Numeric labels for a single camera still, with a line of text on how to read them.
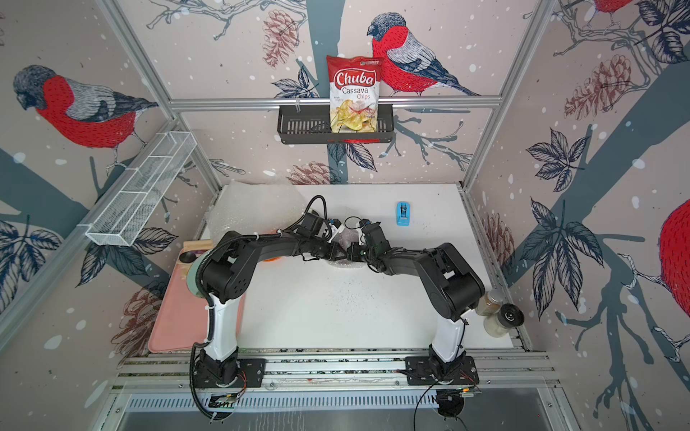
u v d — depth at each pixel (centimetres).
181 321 87
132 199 75
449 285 50
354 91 84
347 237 97
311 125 95
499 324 75
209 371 67
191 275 92
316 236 86
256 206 107
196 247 101
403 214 108
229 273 54
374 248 76
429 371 73
